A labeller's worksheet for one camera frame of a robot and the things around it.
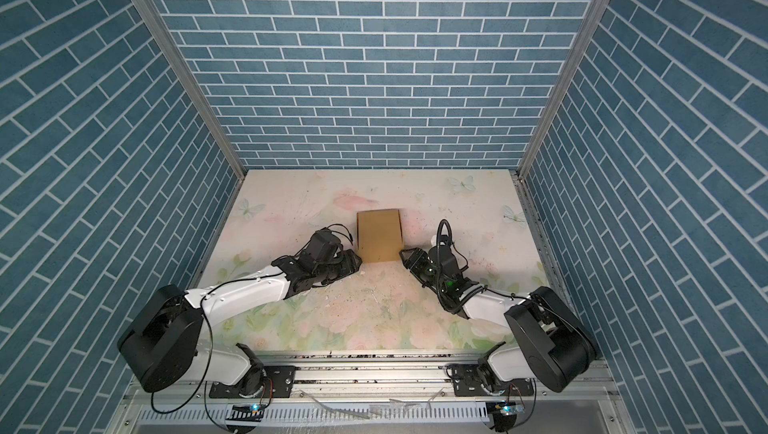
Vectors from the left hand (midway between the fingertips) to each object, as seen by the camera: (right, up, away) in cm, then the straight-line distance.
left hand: (358, 264), depth 87 cm
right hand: (+12, +3, 0) cm, 12 cm away
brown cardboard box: (+6, +7, +8) cm, 13 cm away
